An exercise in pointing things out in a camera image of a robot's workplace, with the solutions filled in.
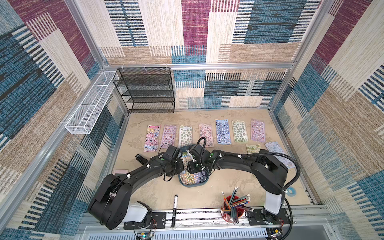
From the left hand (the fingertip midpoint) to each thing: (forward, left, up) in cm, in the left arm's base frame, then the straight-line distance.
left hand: (184, 168), depth 88 cm
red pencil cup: (-22, -23, +3) cm, 32 cm away
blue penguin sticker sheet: (+26, -26, -2) cm, 37 cm away
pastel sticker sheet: (+15, -59, -3) cm, 61 cm away
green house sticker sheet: (+14, -45, -3) cm, 47 cm away
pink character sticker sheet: (+31, -52, -3) cm, 61 cm away
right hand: (-1, -4, -1) cm, 5 cm away
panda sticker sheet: (-5, -2, -1) cm, 6 cm away
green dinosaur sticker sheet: (+25, 0, -2) cm, 25 cm away
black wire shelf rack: (+53, +28, +16) cm, 62 cm away
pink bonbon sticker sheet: (+29, -14, -3) cm, 32 cm away
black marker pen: (-21, +4, -3) cm, 22 cm away
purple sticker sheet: (+25, +11, -2) cm, 28 cm away
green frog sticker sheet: (+28, -39, -3) cm, 48 cm away
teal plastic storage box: (+14, -1, -1) cm, 14 cm away
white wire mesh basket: (+13, +45, +31) cm, 56 cm away
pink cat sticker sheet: (+24, +23, -3) cm, 33 cm away
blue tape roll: (-14, -59, -3) cm, 60 cm away
